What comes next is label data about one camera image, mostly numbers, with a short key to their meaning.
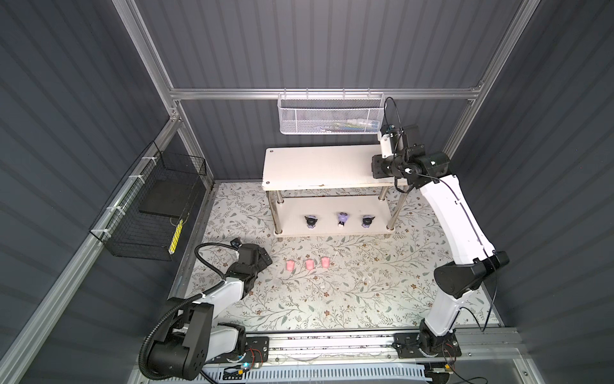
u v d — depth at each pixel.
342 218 0.96
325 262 0.91
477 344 0.76
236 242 0.82
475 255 0.45
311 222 0.93
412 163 0.51
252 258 0.72
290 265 0.91
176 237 0.68
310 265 0.91
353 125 0.92
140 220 0.71
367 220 0.94
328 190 1.16
